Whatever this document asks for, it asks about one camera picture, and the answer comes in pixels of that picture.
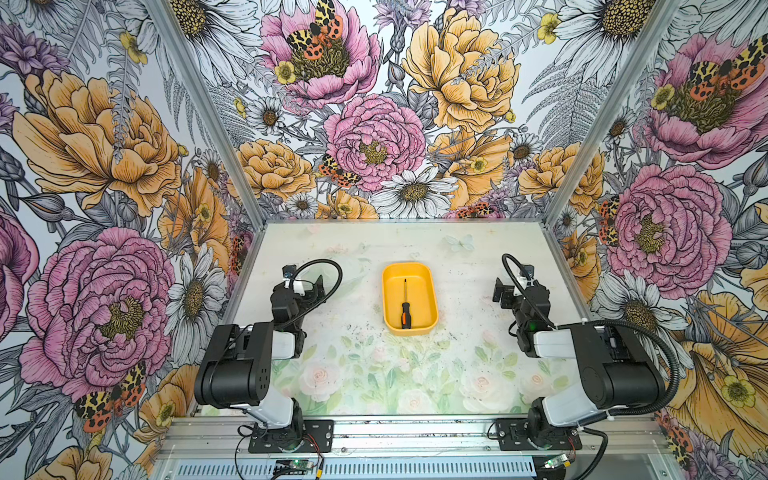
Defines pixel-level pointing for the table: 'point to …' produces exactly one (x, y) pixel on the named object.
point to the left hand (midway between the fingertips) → (308, 284)
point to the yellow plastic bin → (420, 294)
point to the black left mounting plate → (317, 437)
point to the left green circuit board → (300, 464)
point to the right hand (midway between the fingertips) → (513, 286)
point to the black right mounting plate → (511, 434)
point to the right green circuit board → (556, 462)
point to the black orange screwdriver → (406, 320)
